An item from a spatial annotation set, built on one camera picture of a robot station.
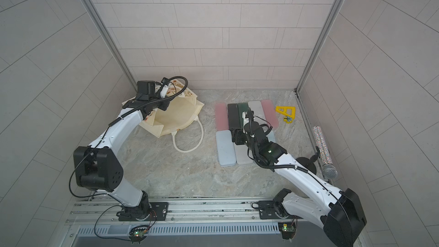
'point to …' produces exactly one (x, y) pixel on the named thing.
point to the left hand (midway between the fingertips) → (169, 93)
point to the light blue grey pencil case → (225, 147)
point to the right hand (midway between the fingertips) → (235, 129)
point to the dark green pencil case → (242, 107)
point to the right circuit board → (287, 230)
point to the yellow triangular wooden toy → (288, 111)
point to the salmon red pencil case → (221, 116)
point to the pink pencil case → (270, 113)
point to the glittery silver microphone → (329, 170)
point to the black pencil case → (234, 117)
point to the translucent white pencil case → (242, 156)
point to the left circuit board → (138, 233)
